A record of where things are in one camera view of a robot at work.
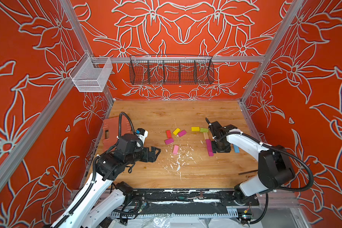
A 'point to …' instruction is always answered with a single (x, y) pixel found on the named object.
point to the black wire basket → (160, 69)
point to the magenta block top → (182, 133)
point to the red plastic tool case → (110, 131)
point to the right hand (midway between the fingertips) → (217, 150)
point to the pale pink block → (175, 149)
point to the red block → (168, 134)
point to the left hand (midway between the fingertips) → (153, 148)
